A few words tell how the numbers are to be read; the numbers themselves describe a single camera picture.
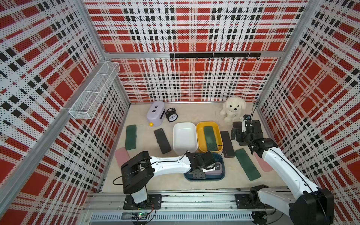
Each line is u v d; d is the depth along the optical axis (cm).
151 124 100
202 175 72
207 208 73
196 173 73
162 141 96
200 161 63
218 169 72
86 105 91
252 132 60
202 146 94
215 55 89
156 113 101
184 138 97
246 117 72
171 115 105
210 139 98
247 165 84
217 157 86
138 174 44
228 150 91
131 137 100
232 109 96
